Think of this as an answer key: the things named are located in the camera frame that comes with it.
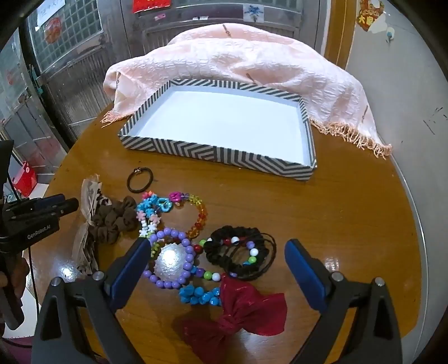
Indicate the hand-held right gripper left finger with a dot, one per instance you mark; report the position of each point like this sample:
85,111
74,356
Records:
131,269

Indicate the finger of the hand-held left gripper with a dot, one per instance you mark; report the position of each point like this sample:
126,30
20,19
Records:
66,207
52,200

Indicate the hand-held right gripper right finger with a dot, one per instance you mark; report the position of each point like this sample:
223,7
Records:
304,269

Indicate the brown scrunchie with leopard ribbon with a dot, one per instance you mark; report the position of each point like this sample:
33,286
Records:
115,220

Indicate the black scrunchie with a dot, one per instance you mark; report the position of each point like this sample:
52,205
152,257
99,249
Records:
217,253

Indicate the striped cardboard box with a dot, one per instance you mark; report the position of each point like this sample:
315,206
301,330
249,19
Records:
217,119

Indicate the person's left hand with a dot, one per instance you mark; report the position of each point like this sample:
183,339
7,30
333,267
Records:
21,276

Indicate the red bag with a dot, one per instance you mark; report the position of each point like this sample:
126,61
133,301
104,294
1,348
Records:
24,178

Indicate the red bow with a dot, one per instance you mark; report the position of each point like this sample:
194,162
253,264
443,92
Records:
245,308

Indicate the metal security door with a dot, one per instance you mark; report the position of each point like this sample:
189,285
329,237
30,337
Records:
87,87

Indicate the round red sticker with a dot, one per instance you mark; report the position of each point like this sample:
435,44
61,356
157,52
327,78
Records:
54,29

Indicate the white paper note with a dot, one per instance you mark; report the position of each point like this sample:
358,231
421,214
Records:
52,8

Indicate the pink fringed scarf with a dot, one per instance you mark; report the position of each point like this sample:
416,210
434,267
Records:
245,59

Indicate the red hanging poster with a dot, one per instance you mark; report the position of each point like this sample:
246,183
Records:
150,5

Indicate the white blue floral sticker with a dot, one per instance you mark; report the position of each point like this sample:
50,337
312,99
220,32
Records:
252,13

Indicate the wooden door frame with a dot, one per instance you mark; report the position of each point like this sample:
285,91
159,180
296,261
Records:
337,31

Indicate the blue white wall hook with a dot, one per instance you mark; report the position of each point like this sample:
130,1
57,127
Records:
390,35

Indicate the red gold wall decoration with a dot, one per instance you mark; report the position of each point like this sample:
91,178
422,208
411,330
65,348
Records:
369,17

